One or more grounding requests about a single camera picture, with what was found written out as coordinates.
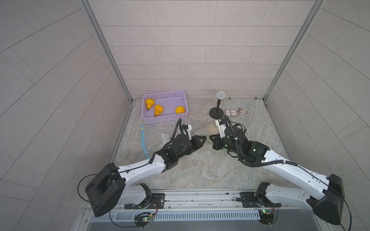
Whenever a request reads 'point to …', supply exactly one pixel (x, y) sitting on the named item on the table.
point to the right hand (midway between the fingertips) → (208, 138)
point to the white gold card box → (231, 113)
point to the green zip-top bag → (203, 132)
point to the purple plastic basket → (165, 106)
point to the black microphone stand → (217, 112)
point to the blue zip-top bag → (154, 137)
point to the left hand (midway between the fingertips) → (209, 138)
